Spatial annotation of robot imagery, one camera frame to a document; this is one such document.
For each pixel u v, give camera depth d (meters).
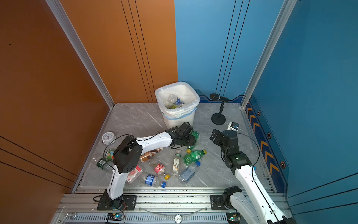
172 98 0.94
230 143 0.55
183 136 0.73
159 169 0.79
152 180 0.76
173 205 0.73
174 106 1.02
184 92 0.98
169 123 0.91
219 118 1.09
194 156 0.86
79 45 0.83
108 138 0.95
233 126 0.67
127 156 0.53
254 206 0.41
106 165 0.80
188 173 0.79
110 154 0.85
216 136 0.71
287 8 0.70
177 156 0.87
